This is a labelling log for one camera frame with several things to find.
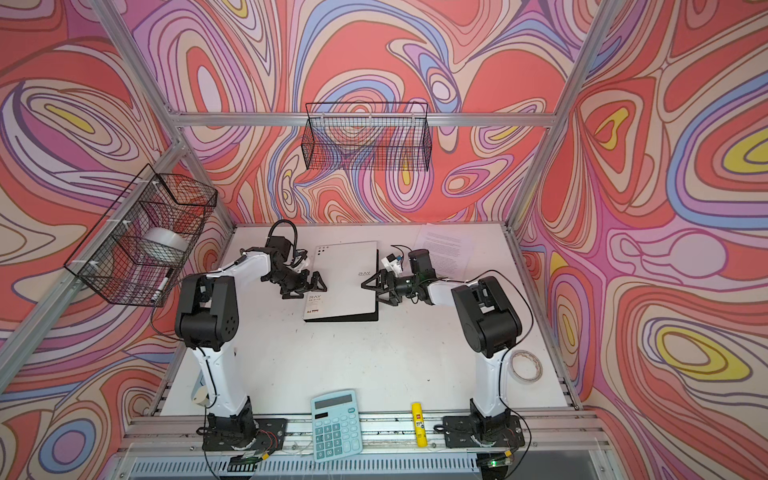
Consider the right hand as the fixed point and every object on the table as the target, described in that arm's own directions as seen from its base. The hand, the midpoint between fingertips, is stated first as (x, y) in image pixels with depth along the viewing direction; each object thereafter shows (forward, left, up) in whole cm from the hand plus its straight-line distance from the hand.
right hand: (370, 297), depth 90 cm
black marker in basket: (-4, +50, +18) cm, 53 cm away
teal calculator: (-33, +9, -6) cm, 35 cm away
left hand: (+7, +18, -5) cm, 20 cm away
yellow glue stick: (-36, -12, -6) cm, 38 cm away
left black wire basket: (-1, +53, +26) cm, 59 cm away
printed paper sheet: (+25, -30, -8) cm, 40 cm away
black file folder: (+13, +9, -2) cm, 16 cm away
